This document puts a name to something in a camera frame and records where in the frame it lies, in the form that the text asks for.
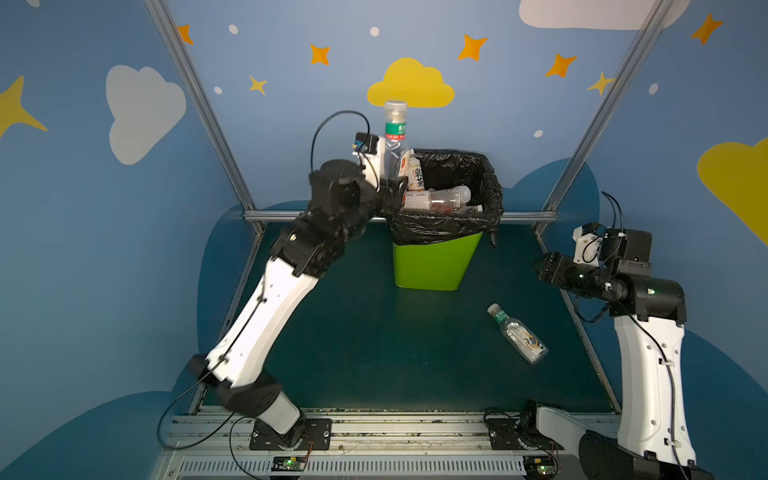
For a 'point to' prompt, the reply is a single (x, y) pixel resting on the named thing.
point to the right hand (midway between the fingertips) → (549, 265)
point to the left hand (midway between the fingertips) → (396, 177)
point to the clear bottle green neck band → (437, 200)
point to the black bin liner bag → (442, 169)
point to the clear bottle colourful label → (531, 348)
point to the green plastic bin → (440, 265)
